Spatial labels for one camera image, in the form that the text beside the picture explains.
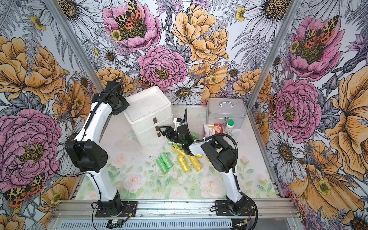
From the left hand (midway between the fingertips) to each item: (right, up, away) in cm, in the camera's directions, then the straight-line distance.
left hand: (124, 111), depth 87 cm
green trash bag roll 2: (+25, -30, +3) cm, 39 cm away
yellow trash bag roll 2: (+42, -31, +1) cm, 53 cm away
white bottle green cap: (+67, -10, +12) cm, 68 cm away
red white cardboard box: (+54, -12, +15) cm, 57 cm away
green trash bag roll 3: (+26, -21, +10) cm, 35 cm away
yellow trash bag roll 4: (+45, -28, +3) cm, 53 cm away
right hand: (+20, -13, +4) cm, 24 cm away
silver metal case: (+60, +1, +14) cm, 61 cm away
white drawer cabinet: (+15, +1, -1) cm, 15 cm away
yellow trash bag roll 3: (+34, -28, +4) cm, 44 cm away
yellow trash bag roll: (+35, -31, +2) cm, 46 cm away
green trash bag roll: (+23, -33, 0) cm, 40 cm away
